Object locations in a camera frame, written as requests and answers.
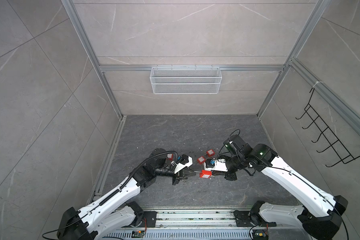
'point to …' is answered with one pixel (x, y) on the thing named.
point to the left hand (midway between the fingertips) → (194, 169)
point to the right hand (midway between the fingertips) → (214, 169)
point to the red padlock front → (205, 174)
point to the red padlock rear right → (210, 152)
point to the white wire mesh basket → (183, 80)
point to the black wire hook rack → (343, 153)
